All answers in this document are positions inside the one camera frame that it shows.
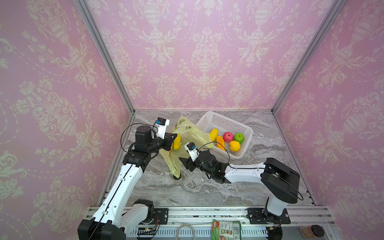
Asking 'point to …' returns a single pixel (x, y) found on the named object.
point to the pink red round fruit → (228, 137)
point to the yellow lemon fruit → (213, 134)
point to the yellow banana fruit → (177, 142)
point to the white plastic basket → (211, 121)
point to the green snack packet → (226, 230)
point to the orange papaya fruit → (220, 140)
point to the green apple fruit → (239, 137)
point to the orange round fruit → (234, 146)
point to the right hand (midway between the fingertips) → (183, 154)
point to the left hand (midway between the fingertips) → (176, 135)
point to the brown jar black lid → (313, 231)
